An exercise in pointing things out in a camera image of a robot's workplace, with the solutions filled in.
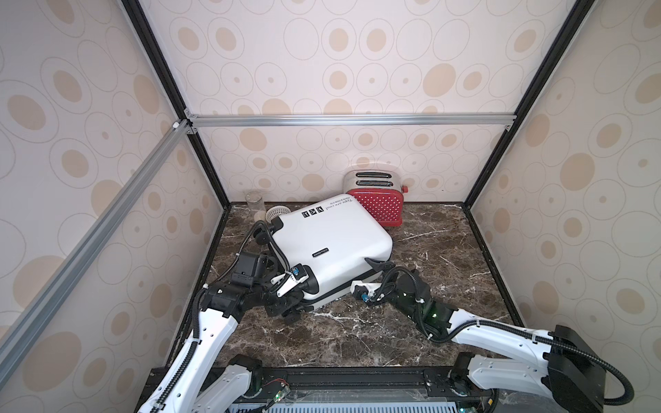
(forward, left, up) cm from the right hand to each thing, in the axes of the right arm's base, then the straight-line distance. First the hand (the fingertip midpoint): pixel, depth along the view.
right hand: (376, 263), depth 78 cm
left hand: (-9, +23, -1) cm, 25 cm away
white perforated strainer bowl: (+34, +41, -14) cm, 55 cm away
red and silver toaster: (+34, -3, -1) cm, 34 cm away
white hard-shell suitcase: (+9, +12, +2) cm, 15 cm away
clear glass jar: (+30, +47, -5) cm, 55 cm away
